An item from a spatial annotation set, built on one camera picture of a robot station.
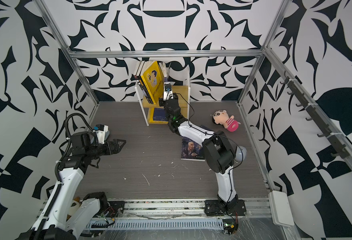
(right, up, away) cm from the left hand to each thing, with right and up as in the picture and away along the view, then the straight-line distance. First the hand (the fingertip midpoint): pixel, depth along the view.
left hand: (118, 140), depth 77 cm
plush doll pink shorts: (+60, +12, +26) cm, 67 cm away
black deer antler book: (+11, +30, +2) cm, 32 cm away
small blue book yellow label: (+18, +13, +25) cm, 33 cm away
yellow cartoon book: (+17, +33, +8) cm, 38 cm away
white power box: (+78, -31, -6) cm, 84 cm away
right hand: (+24, +28, +4) cm, 38 cm away
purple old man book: (+38, -9, +15) cm, 42 cm away
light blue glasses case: (-3, +3, -6) cm, 8 cm away
